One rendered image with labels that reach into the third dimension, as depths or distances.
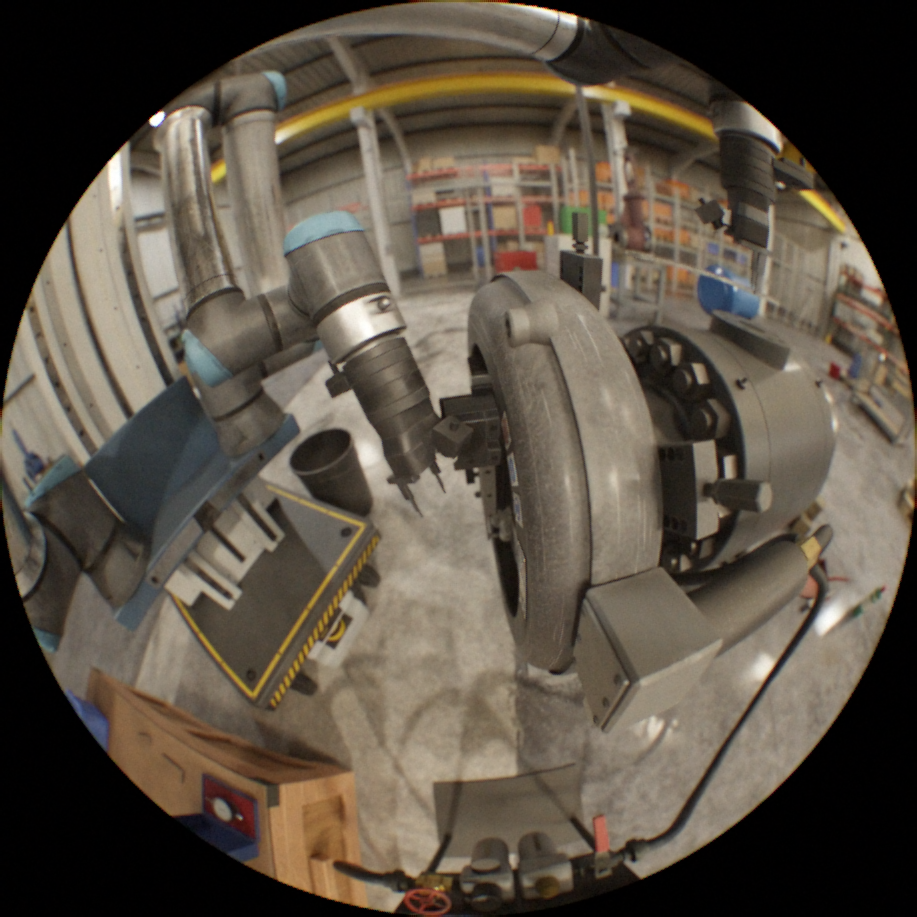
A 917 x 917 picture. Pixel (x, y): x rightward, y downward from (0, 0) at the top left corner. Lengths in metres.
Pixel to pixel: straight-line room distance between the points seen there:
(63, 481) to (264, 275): 0.55
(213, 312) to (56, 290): 0.60
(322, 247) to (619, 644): 0.41
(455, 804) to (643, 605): 0.92
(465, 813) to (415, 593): 0.83
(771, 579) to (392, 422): 0.42
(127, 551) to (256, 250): 0.63
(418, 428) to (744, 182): 0.49
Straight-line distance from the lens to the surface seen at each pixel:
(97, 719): 1.29
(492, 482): 0.62
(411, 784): 1.09
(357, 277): 0.30
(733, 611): 0.31
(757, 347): 0.70
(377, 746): 1.10
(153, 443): 0.80
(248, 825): 0.81
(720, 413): 0.51
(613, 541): 0.25
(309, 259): 0.32
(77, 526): 0.66
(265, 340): 0.41
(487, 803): 1.07
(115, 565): 0.69
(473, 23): 0.41
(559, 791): 1.07
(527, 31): 0.42
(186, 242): 0.48
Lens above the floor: 1.02
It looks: 40 degrees down
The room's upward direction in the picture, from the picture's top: 9 degrees counter-clockwise
